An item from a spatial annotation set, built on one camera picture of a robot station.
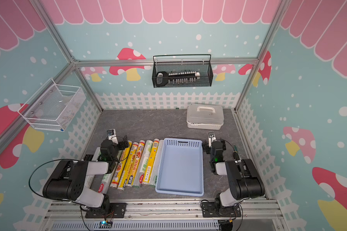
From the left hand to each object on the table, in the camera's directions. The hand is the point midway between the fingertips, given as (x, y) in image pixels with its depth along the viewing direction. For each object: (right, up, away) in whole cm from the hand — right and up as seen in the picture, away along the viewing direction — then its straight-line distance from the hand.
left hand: (120, 138), depth 94 cm
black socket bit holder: (+29, +38, -4) cm, 48 cm away
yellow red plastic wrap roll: (+21, -15, -6) cm, 27 cm away
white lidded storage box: (+57, +14, +6) cm, 59 cm away
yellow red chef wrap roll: (+12, -15, -6) cm, 20 cm away
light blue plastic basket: (+39, -20, -2) cm, 44 cm away
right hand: (+61, -1, +1) cm, 61 cm away
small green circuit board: (+1, -42, -21) cm, 47 cm away
